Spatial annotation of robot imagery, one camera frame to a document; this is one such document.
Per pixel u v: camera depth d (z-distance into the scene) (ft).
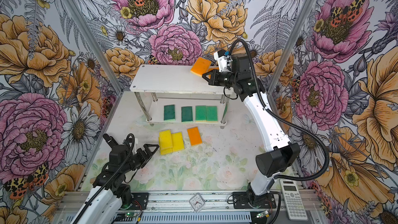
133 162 2.26
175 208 2.40
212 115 3.17
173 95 3.87
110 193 1.83
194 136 3.19
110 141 2.93
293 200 2.41
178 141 3.09
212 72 2.12
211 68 2.55
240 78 1.78
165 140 3.00
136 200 2.40
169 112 3.26
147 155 2.35
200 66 2.40
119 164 2.02
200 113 3.25
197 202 2.39
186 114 3.25
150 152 2.35
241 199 2.44
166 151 2.92
